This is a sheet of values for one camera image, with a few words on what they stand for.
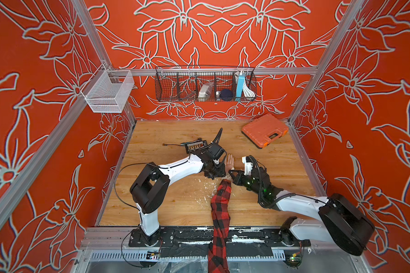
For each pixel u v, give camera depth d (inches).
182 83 39.6
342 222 16.1
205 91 36.1
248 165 29.7
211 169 29.1
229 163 37.2
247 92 35.9
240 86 34.0
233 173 31.6
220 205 29.2
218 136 28.5
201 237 29.2
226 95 37.2
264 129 42.2
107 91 36.3
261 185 24.9
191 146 40.8
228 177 33.3
